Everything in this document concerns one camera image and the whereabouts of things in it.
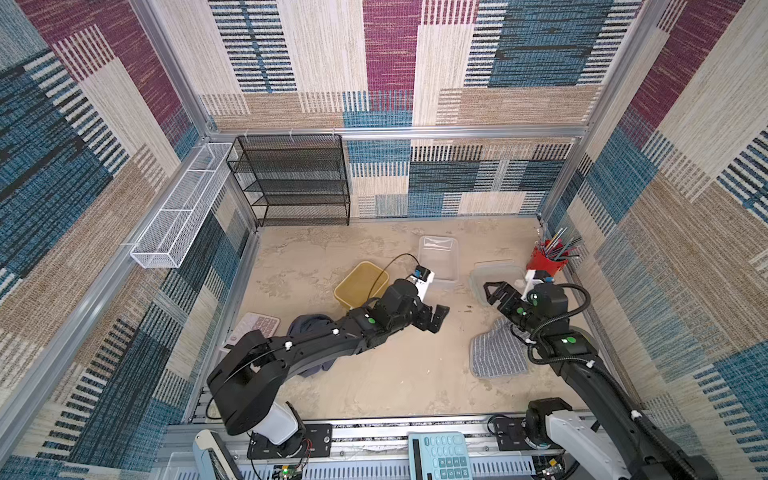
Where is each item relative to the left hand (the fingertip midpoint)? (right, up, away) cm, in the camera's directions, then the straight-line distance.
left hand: (436, 302), depth 80 cm
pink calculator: (-54, -8, +12) cm, 56 cm away
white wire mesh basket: (-64, +17, -9) cm, 67 cm away
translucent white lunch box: (+6, +12, +29) cm, 32 cm away
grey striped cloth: (+18, -15, +5) cm, 24 cm away
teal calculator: (-1, -34, -10) cm, 35 cm away
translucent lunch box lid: (+25, +6, +28) cm, 38 cm away
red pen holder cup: (+37, +10, +19) cm, 43 cm away
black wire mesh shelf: (-47, +39, +30) cm, 69 cm away
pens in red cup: (+42, +15, +17) cm, 48 cm away
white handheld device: (-55, -31, -8) cm, 64 cm away
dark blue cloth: (-36, -7, +7) cm, 38 cm away
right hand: (+16, +1, +3) cm, 17 cm away
